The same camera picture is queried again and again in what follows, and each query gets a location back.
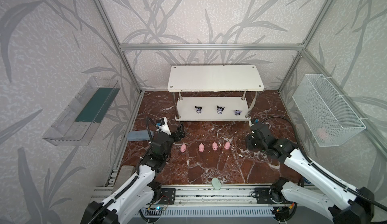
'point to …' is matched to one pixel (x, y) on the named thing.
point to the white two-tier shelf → (246, 79)
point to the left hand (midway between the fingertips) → (178, 120)
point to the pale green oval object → (216, 183)
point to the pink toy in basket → (322, 133)
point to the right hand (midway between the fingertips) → (246, 133)
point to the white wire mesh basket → (330, 120)
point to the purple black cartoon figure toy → (238, 112)
